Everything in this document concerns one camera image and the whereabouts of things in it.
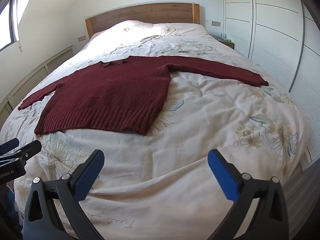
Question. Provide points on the maroon knit sweater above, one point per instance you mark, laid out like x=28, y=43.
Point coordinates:
x=112, y=92

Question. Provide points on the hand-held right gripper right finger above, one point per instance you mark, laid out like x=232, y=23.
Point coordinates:
x=222, y=177

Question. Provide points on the wooden headboard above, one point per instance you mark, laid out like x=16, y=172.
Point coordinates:
x=150, y=12

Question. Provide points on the white wardrobe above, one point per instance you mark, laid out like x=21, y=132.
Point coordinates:
x=270, y=30

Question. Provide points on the louvred radiator cover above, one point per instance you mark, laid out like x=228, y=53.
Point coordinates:
x=32, y=80

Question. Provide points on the window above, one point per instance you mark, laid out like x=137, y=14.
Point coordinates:
x=5, y=25

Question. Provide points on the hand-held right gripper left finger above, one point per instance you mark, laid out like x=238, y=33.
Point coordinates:
x=88, y=177

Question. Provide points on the white floral duvet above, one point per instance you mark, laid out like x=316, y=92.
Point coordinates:
x=200, y=130

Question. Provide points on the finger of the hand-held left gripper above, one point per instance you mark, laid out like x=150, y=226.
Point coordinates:
x=8, y=145
x=27, y=152

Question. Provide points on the wooden nightstand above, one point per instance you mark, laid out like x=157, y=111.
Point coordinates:
x=228, y=44

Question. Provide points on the wall switch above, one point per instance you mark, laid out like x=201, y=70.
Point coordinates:
x=82, y=39
x=216, y=23

